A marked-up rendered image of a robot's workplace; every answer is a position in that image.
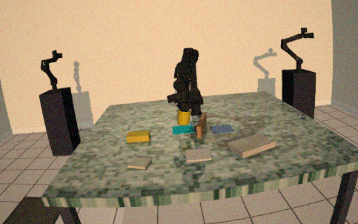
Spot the yellow block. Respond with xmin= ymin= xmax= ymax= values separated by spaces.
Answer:
xmin=126 ymin=131 xmax=150 ymax=143

